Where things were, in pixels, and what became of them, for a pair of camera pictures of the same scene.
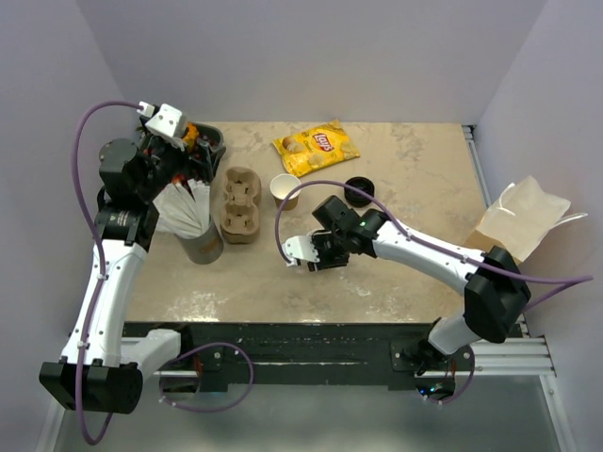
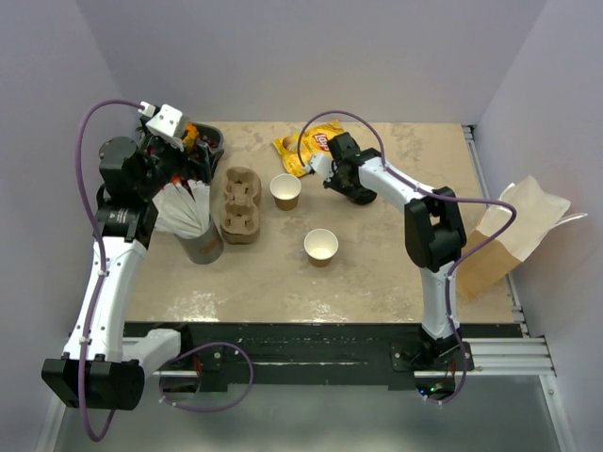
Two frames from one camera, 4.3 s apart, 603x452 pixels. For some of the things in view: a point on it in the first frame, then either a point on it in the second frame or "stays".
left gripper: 189,165 stays
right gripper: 324,262 → 333,183
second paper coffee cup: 281,186 stays
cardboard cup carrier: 240,216 stays
